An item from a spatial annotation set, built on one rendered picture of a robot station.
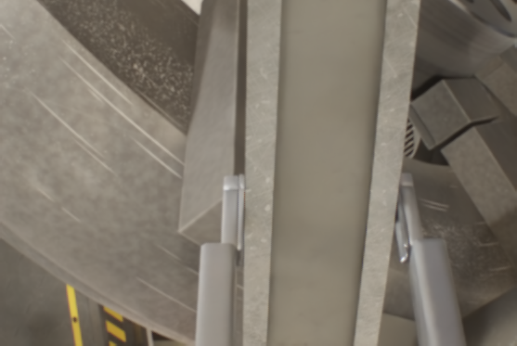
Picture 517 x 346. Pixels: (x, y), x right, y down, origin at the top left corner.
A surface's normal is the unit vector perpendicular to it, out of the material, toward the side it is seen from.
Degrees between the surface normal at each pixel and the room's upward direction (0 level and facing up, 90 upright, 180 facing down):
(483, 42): 85
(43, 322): 0
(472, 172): 5
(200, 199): 40
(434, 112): 5
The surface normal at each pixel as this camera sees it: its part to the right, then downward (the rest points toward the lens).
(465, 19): 0.32, 0.82
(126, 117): 0.27, 0.17
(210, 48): -0.72, -0.52
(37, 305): -0.55, 0.03
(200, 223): 0.00, 0.65
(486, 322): -0.70, -0.66
